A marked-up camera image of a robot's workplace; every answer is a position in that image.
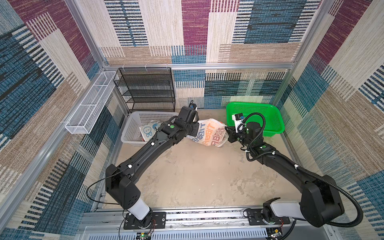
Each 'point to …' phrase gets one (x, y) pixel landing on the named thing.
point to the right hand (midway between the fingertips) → (225, 129)
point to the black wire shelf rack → (147, 89)
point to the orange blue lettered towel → (212, 132)
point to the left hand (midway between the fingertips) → (194, 123)
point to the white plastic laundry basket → (131, 134)
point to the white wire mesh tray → (85, 117)
